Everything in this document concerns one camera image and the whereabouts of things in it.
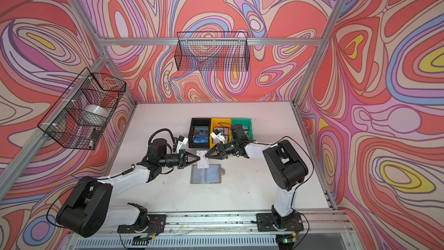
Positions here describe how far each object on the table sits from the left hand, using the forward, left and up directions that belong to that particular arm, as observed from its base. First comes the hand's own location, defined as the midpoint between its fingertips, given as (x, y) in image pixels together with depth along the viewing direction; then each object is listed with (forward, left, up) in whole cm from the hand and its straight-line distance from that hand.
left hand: (199, 159), depth 78 cm
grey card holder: (-2, -5, -13) cm, 14 cm away
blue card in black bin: (+18, +2, -11) cm, 21 cm away
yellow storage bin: (+14, -9, +10) cm, 19 cm away
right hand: (+1, -4, -3) cm, 5 cm away
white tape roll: (+11, +42, +20) cm, 48 cm away
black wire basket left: (+6, +52, +20) cm, 56 cm away
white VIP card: (0, -2, -2) cm, 3 cm away
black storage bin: (+27, +4, -12) cm, 30 cm away
